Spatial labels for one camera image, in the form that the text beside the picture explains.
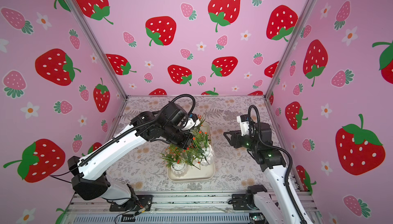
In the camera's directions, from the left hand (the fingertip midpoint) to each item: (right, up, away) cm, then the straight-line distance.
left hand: (198, 146), depth 63 cm
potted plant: (-11, -9, +12) cm, 19 cm away
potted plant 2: (-2, -4, -2) cm, 5 cm away
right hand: (+13, +4, +9) cm, 16 cm away
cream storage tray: (+3, -20, +20) cm, 29 cm away
